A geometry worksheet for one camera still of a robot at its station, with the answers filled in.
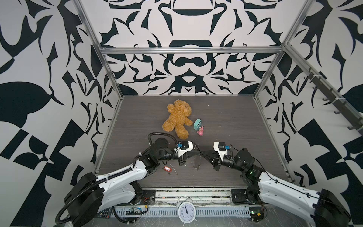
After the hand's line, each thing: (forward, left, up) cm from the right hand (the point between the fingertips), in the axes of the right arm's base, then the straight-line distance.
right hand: (202, 154), depth 68 cm
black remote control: (-22, +48, -18) cm, 56 cm away
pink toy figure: (+23, -3, -18) cm, 29 cm away
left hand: (+2, +1, +2) cm, 3 cm away
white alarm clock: (-20, +8, -17) cm, 28 cm away
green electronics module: (-22, -27, -22) cm, 41 cm away
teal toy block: (+27, -1, -15) cm, 31 cm away
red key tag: (-1, +19, -19) cm, 27 cm away
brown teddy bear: (+35, +11, -11) cm, 39 cm away
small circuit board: (-21, +35, -22) cm, 47 cm away
